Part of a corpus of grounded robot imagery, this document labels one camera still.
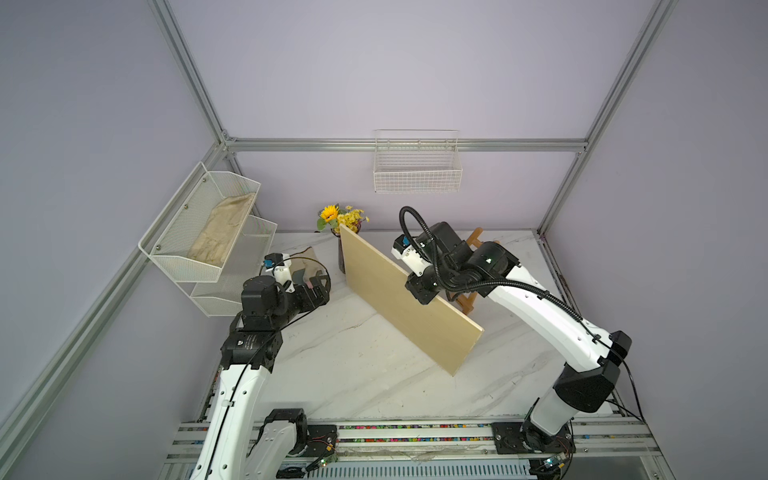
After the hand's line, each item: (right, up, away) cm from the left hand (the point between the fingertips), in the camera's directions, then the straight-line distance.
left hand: (314, 287), depth 73 cm
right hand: (+25, 0, -2) cm, 25 cm away
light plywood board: (+31, -9, -12) cm, 34 cm away
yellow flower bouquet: (+1, +20, +15) cm, 25 cm away
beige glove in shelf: (-27, +18, +8) cm, 34 cm away
